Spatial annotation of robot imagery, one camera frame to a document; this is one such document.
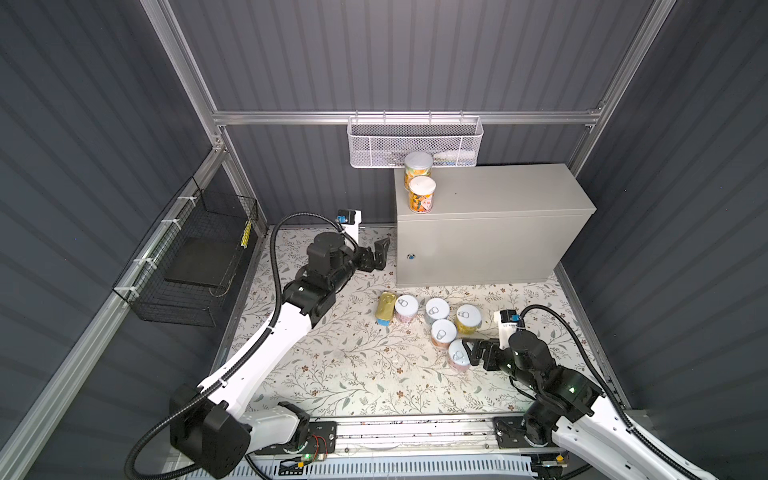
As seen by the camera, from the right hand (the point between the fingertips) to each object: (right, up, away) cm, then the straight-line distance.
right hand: (479, 343), depth 78 cm
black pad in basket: (-69, +22, -7) cm, 72 cm away
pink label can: (-18, +7, +14) cm, 24 cm away
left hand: (-27, +28, -4) cm, 39 cm away
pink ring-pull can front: (-5, -5, +3) cm, 8 cm away
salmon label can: (-8, +1, +9) cm, 12 cm away
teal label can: (-9, +7, +13) cm, 17 cm away
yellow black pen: (-64, +28, +5) cm, 70 cm away
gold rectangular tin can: (-25, +7, +16) cm, 30 cm away
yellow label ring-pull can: (0, +4, +11) cm, 12 cm away
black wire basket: (-76, +35, +3) cm, 84 cm away
